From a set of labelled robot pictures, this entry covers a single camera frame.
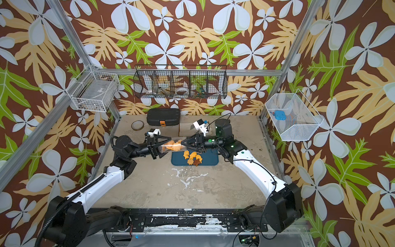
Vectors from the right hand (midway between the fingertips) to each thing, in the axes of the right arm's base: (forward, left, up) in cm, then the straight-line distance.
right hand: (184, 146), depth 66 cm
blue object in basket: (+25, -53, -6) cm, 59 cm away
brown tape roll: (+40, +40, -31) cm, 65 cm away
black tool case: (+45, +20, -26) cm, 55 cm away
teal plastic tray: (+11, -14, -30) cm, 35 cm away
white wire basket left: (+35, +52, +4) cm, 63 cm away
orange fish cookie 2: (+11, -7, -29) cm, 32 cm away
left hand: (+1, +5, +1) cm, 6 cm away
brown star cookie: (+8, -5, -29) cm, 30 cm away
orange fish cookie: (+13, -3, -30) cm, 33 cm away
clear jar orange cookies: (+1, +6, -1) cm, 6 cm away
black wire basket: (+51, +5, 0) cm, 51 cm away
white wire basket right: (+23, -59, -5) cm, 64 cm away
